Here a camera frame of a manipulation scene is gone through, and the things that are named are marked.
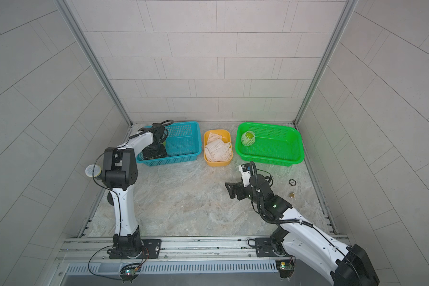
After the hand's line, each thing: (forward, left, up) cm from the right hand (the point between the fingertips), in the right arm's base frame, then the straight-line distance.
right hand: (233, 182), depth 79 cm
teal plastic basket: (+33, +27, -10) cm, 44 cm away
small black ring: (+2, -31, -11) cm, 32 cm away
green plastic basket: (+28, -27, -10) cm, 40 cm away
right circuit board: (-31, -18, -12) cm, 37 cm away
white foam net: (+27, -11, -5) cm, 29 cm away
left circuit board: (-29, +41, -6) cm, 50 cm away
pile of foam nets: (+22, +7, -4) cm, 23 cm away
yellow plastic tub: (+33, +1, -6) cm, 33 cm away
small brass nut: (-3, -28, -10) cm, 30 cm away
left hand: (+25, +40, -9) cm, 48 cm away
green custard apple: (+30, -12, -3) cm, 33 cm away
